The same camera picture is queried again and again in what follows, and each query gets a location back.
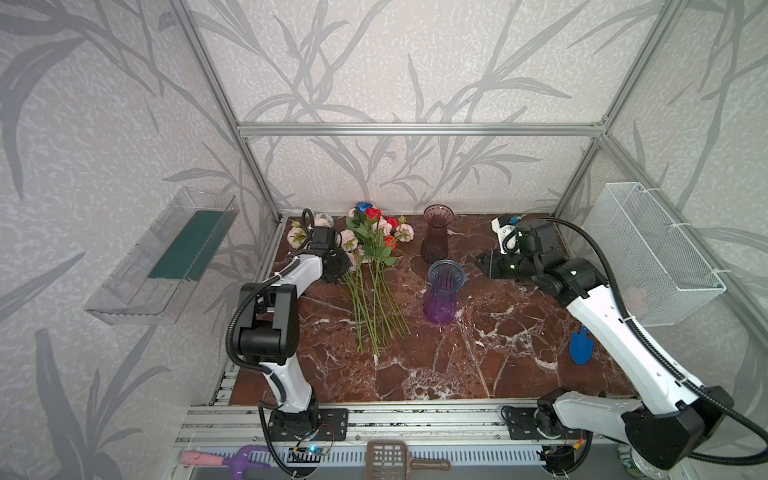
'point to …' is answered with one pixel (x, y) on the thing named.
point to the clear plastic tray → (157, 280)
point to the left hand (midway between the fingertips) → (351, 255)
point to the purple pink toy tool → (237, 461)
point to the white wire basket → (659, 273)
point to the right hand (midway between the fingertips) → (477, 250)
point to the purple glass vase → (440, 305)
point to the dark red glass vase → (435, 240)
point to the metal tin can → (649, 470)
